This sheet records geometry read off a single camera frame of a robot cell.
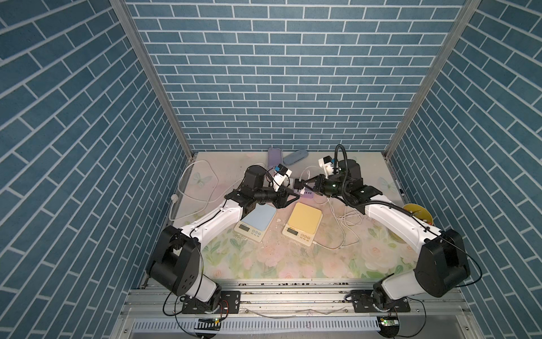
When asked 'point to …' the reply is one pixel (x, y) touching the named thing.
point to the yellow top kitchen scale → (303, 224)
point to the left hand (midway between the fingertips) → (300, 196)
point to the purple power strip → (308, 194)
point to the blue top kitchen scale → (255, 224)
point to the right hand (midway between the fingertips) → (304, 184)
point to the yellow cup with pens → (420, 212)
